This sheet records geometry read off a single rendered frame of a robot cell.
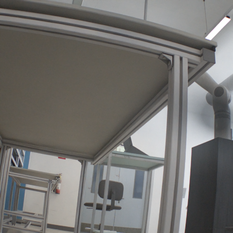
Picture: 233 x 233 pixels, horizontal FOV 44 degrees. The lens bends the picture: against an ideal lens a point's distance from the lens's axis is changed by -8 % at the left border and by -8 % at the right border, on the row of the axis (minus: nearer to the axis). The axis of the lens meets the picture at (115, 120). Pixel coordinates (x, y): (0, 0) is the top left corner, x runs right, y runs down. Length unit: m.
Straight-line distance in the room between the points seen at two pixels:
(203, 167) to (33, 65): 0.90
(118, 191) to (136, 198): 3.97
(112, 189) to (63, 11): 3.52
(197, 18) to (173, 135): 4.63
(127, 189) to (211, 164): 6.84
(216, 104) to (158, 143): 7.05
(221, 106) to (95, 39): 0.90
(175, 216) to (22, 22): 0.66
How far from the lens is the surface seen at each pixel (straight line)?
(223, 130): 1.56
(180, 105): 0.86
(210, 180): 1.42
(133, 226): 8.23
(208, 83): 1.75
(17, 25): 0.88
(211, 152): 1.44
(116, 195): 4.29
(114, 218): 8.10
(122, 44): 0.90
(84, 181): 2.56
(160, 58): 0.92
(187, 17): 5.34
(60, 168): 7.87
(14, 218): 6.12
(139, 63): 1.09
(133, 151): 2.90
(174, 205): 0.80
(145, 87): 1.27
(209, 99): 6.94
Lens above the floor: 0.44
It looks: 19 degrees up
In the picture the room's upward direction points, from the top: 6 degrees clockwise
